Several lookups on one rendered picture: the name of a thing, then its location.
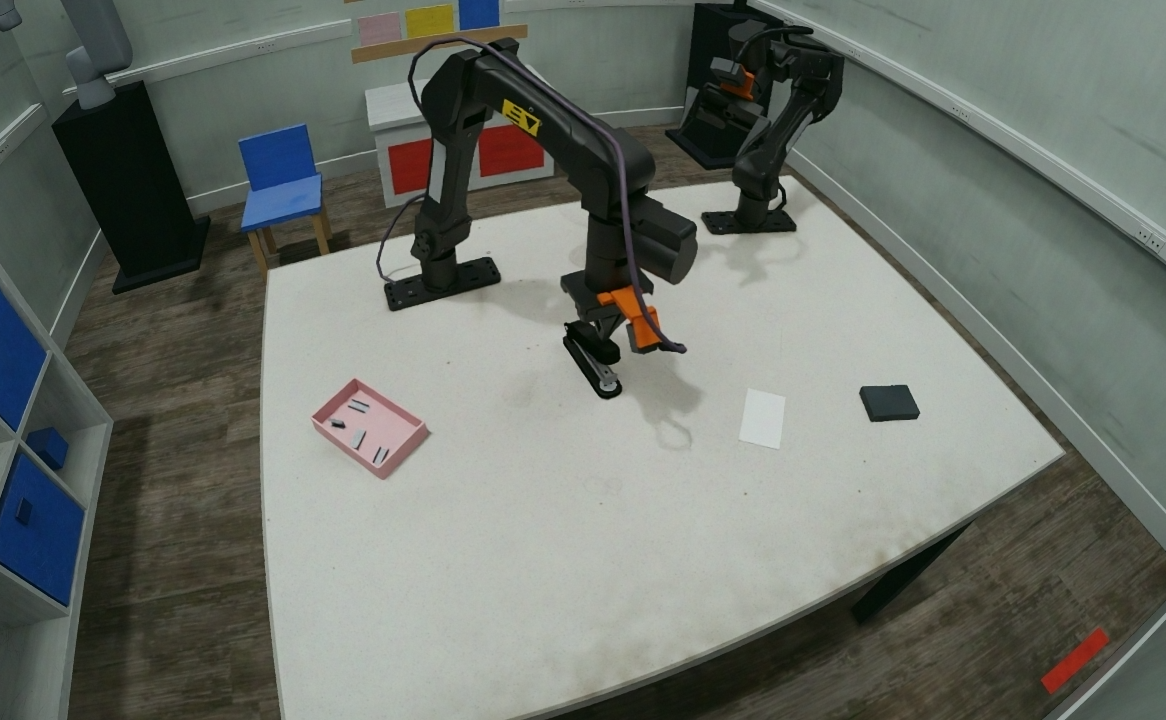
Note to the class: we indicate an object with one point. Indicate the pink shallow tray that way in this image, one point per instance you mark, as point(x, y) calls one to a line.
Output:
point(386, 423)

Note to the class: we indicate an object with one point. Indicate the white sheet of paper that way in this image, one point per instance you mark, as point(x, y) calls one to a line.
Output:
point(762, 419)

